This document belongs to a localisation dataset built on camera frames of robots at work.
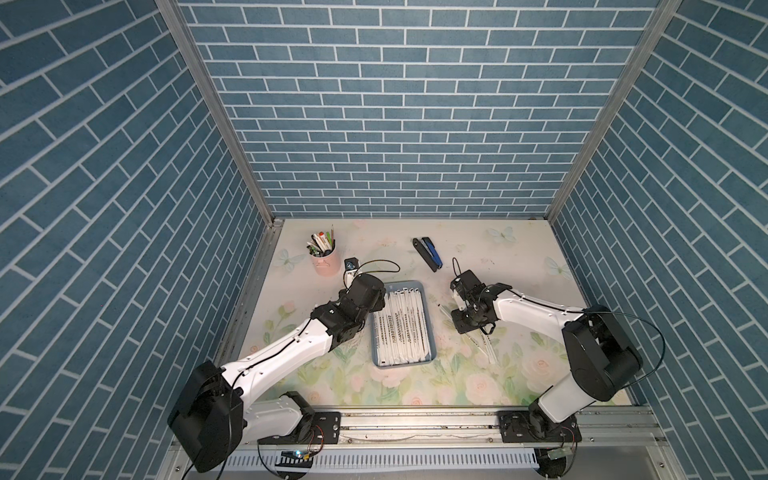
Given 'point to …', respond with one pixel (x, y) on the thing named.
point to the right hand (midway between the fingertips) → (462, 324)
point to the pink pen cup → (329, 265)
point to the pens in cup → (321, 245)
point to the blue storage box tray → (402, 331)
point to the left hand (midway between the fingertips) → (379, 290)
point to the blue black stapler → (428, 251)
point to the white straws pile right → (485, 346)
